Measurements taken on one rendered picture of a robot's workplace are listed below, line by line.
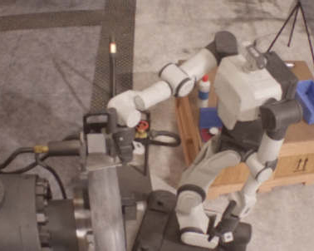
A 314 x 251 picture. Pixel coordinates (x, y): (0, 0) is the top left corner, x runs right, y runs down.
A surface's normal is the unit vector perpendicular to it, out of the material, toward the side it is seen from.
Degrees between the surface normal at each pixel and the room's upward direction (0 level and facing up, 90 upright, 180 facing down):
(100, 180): 1
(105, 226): 30
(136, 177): 0
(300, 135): 0
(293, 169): 90
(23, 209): 14
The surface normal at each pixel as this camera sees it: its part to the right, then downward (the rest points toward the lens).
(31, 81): 0.04, -0.73
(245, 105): -0.33, 0.57
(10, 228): 0.11, -0.26
